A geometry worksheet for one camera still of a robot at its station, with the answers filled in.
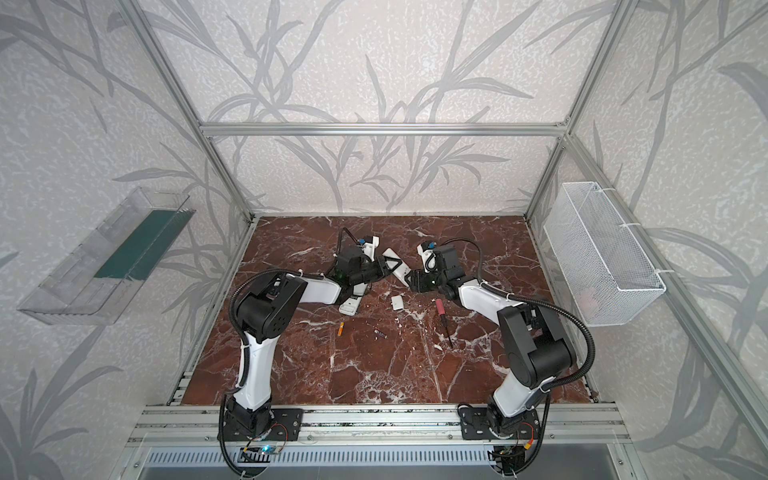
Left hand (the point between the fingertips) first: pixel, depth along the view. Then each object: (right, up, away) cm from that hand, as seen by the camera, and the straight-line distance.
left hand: (405, 255), depth 95 cm
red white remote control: (-17, -16, -1) cm, 24 cm away
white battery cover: (-3, -15, +2) cm, 16 cm away
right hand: (+3, -4, -1) cm, 5 cm away
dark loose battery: (-7, -23, -6) cm, 25 cm away
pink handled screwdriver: (+11, -16, -1) cm, 20 cm away
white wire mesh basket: (+42, -2, -34) cm, 54 cm away
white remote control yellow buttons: (-3, -3, -1) cm, 4 cm away
